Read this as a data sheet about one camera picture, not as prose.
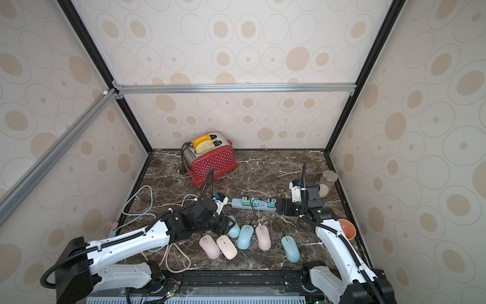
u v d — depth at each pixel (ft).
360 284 1.30
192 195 3.26
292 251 2.61
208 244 2.66
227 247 2.67
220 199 2.28
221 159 3.24
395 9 2.23
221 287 2.39
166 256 2.61
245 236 2.73
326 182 2.97
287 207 2.34
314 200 2.02
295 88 5.79
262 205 3.05
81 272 1.27
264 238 2.71
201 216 1.92
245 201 2.94
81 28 2.35
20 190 1.72
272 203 2.80
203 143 3.09
